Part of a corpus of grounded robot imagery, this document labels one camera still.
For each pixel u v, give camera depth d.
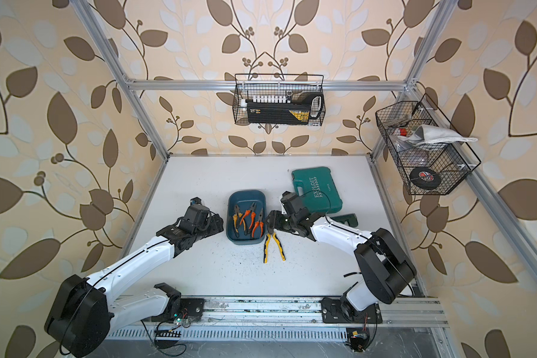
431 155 0.72
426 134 0.63
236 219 0.94
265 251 0.87
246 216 0.95
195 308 0.75
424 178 0.72
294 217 0.68
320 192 0.99
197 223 0.66
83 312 0.40
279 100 0.83
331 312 0.74
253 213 0.96
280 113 0.84
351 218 0.96
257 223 0.94
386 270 0.43
